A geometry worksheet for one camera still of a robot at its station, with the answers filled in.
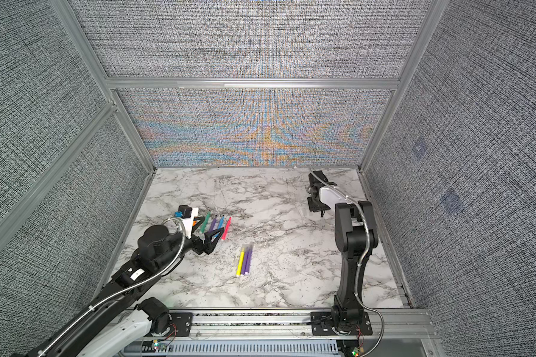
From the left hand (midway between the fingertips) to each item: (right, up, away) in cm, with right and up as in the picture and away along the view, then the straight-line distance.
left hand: (213, 219), depth 70 cm
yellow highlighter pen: (+7, -20, +16) cm, 26 cm away
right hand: (+42, +4, +32) cm, 53 cm away
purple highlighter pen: (+8, -19, +16) cm, 26 cm away
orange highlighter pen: (-3, 0, -8) cm, 8 cm away
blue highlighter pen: (-3, -5, +28) cm, 29 cm away
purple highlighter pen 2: (+10, -19, +17) cm, 28 cm away
